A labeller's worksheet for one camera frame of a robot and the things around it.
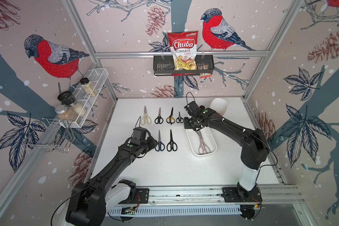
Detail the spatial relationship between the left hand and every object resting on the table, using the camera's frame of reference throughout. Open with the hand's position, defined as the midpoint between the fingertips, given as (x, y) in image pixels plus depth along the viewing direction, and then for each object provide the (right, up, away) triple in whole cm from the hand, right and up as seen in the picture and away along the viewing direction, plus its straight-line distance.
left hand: (158, 139), depth 84 cm
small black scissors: (+14, +11, +23) cm, 29 cm away
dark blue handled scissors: (+1, -6, +8) cm, 10 cm away
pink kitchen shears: (+29, -7, +6) cm, 30 cm away
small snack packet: (+30, +41, +6) cm, 51 cm away
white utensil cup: (+43, +22, +17) cm, 51 cm away
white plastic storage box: (+24, -3, +11) cm, 26 cm away
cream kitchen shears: (-12, +10, +22) cm, 28 cm away
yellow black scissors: (+7, +10, +22) cm, 26 cm away
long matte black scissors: (+8, -6, +8) cm, 13 cm away
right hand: (+17, +9, +4) cm, 19 cm away
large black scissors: (-2, +10, +22) cm, 25 cm away
